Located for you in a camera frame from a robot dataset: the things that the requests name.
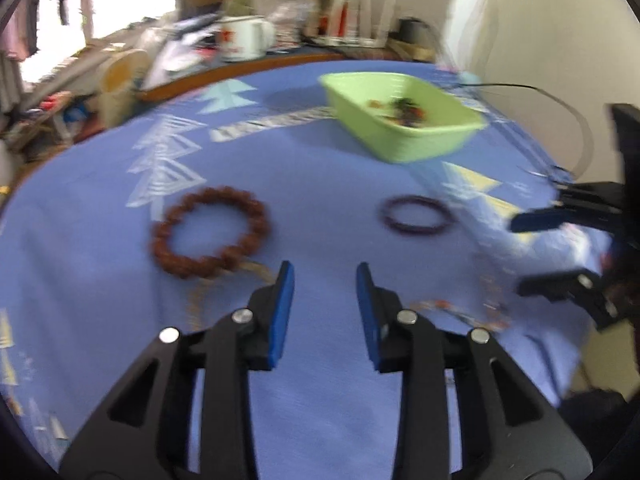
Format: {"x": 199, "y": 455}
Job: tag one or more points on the green plastic basket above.
{"x": 425, "y": 142}

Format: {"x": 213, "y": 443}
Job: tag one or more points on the white router with antennas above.
{"x": 350, "y": 39}

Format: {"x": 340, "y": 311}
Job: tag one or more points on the black power adapter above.
{"x": 412, "y": 30}

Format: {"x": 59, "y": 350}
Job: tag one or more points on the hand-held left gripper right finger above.
{"x": 367, "y": 310}

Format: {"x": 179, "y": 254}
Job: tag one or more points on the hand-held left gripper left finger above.
{"x": 282, "y": 310}

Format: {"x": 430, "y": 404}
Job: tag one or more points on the beige chair back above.
{"x": 120, "y": 80}

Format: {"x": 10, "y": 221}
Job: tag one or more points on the white paper sheet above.
{"x": 175, "y": 55}

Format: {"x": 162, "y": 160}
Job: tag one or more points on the clear crumpled plastic bag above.
{"x": 292, "y": 25}

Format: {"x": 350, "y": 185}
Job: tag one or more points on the wooden desk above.
{"x": 260, "y": 62}

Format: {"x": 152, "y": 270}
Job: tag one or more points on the blue printed tablecloth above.
{"x": 310, "y": 200}

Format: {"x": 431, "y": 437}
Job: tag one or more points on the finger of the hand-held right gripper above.
{"x": 537, "y": 220}
{"x": 565, "y": 284}

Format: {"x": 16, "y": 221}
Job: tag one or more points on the white enamel mug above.
{"x": 245, "y": 40}

